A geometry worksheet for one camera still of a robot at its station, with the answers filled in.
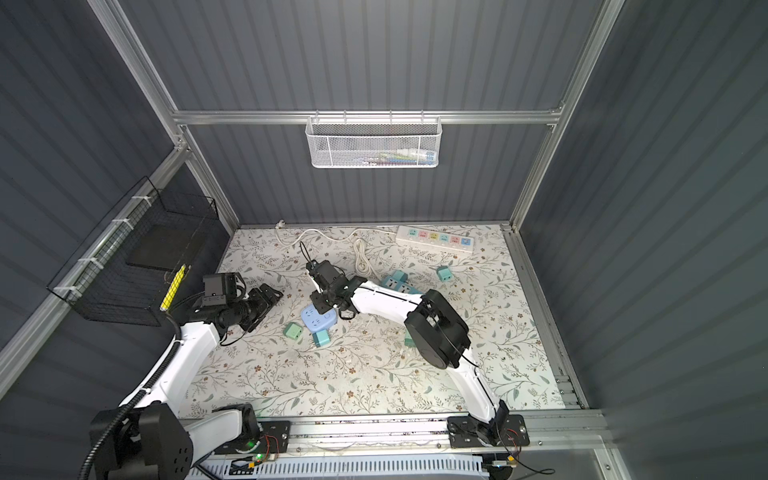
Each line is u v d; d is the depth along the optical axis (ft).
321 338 2.91
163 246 2.52
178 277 2.33
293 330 2.97
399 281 3.32
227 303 2.11
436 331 1.78
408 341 2.89
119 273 2.30
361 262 3.55
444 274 3.44
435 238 3.68
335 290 2.33
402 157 3.00
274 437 2.37
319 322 2.99
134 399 1.35
